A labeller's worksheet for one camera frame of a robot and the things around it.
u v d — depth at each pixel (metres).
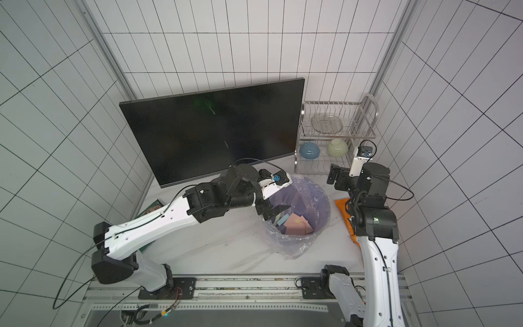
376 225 0.41
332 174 0.59
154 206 0.92
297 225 0.80
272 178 0.50
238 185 0.44
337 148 1.06
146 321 0.67
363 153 0.52
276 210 0.54
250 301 0.72
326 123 0.93
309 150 1.07
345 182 0.57
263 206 0.54
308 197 0.74
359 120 1.06
